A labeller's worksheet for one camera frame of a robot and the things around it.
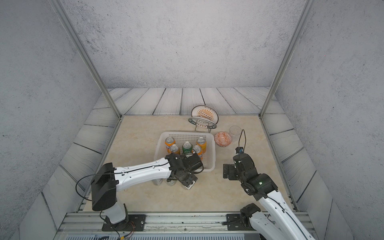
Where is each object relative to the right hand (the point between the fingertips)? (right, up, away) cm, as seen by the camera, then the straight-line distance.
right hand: (234, 167), depth 75 cm
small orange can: (-31, +7, +13) cm, 35 cm away
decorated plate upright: (-13, +30, +26) cm, 42 cm away
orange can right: (-15, +10, +16) cm, 24 cm away
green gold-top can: (-25, -8, -6) cm, 27 cm away
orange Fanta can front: (-18, +7, +12) cm, 23 cm away
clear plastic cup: (+8, +17, +30) cm, 35 cm away
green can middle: (-24, +8, +13) cm, 29 cm away
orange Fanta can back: (-35, +11, +16) cm, 40 cm away
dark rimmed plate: (-15, +23, +23) cm, 35 cm away
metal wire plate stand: (-10, +18, +31) cm, 37 cm away
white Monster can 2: (-32, +1, -22) cm, 39 cm away
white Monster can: (-29, -3, -13) cm, 32 cm away
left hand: (-22, -8, +3) cm, 24 cm away
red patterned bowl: (-1, +11, +29) cm, 31 cm away
